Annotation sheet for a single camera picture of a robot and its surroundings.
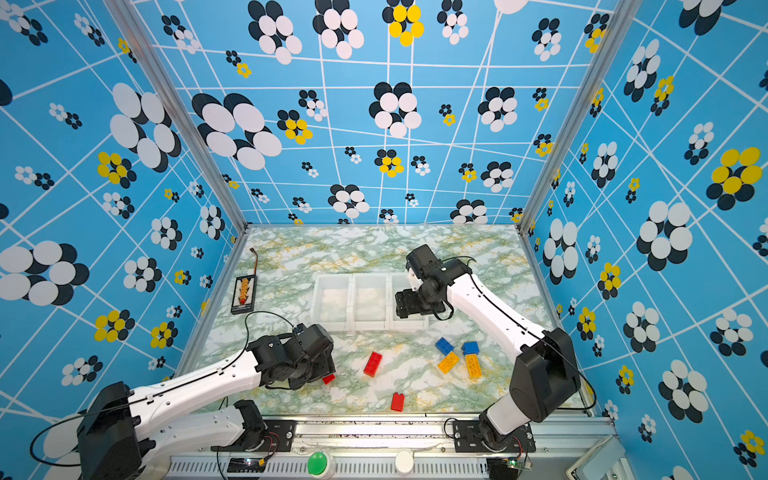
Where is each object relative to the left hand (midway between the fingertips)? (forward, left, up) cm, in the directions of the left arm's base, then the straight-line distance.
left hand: (332, 371), depth 79 cm
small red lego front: (-6, -18, -5) cm, 19 cm away
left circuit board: (-20, +20, -8) cm, 29 cm away
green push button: (-21, -1, +5) cm, 21 cm away
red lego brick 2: (-2, +1, -1) cm, 2 cm away
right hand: (+14, -22, +8) cm, 27 cm away
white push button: (-20, -19, +3) cm, 28 cm away
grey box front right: (-20, -63, 0) cm, 66 cm away
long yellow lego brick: (+3, -39, -4) cm, 39 cm away
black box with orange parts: (+26, +34, -3) cm, 43 cm away
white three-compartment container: (+24, -6, -5) cm, 25 cm away
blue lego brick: (+9, -32, -4) cm, 33 cm away
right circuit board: (-21, -43, -6) cm, 48 cm away
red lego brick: (+3, -11, -4) cm, 12 cm away
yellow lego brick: (+4, -33, -4) cm, 33 cm away
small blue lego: (+8, -39, -3) cm, 40 cm away
